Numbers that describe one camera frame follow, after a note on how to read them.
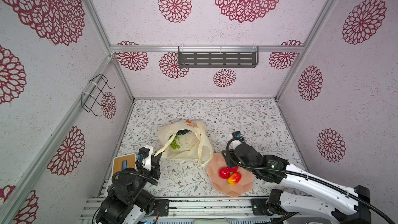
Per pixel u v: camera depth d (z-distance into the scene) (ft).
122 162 2.75
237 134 2.09
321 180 1.44
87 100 2.37
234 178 2.60
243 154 1.72
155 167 1.89
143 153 1.77
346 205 1.32
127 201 1.62
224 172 2.61
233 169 2.68
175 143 3.11
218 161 2.76
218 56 3.09
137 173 1.44
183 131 3.22
